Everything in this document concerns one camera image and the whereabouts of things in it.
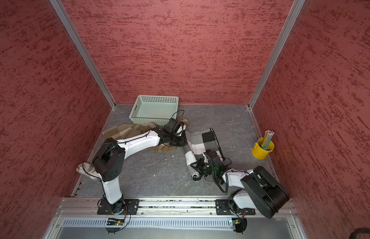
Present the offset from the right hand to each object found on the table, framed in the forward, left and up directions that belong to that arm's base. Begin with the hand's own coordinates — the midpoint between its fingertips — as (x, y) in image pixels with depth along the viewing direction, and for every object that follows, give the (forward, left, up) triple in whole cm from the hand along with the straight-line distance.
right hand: (190, 168), depth 86 cm
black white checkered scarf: (+18, -6, -1) cm, 18 cm away
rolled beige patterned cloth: (-1, +59, +3) cm, 59 cm away
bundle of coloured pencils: (+12, -46, +12) cm, 49 cm away
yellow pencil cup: (+8, -43, +8) cm, 44 cm away
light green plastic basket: (+51, +29, -2) cm, 59 cm away
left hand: (+12, +2, +6) cm, 14 cm away
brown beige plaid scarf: (+27, +54, 0) cm, 60 cm away
